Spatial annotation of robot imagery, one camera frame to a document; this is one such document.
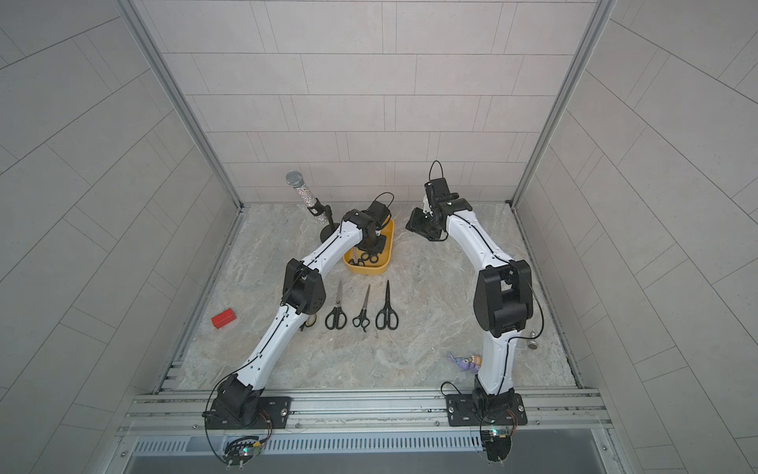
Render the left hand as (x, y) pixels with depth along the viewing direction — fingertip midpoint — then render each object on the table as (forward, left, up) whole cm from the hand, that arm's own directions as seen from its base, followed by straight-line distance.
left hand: (381, 246), depth 107 cm
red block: (-29, +45, +4) cm, 54 cm away
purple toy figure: (-41, -25, +5) cm, 49 cm away
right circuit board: (-58, -29, +1) cm, 65 cm away
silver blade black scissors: (-29, +5, +2) cm, 29 cm away
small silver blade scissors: (-6, +6, +2) cm, 8 cm away
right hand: (-4, -10, +17) cm, 20 cm away
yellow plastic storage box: (-9, -2, +6) cm, 11 cm away
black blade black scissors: (-28, -3, +3) cm, 28 cm away
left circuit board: (-59, +31, 0) cm, 67 cm away
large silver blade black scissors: (-28, +12, +2) cm, 31 cm away
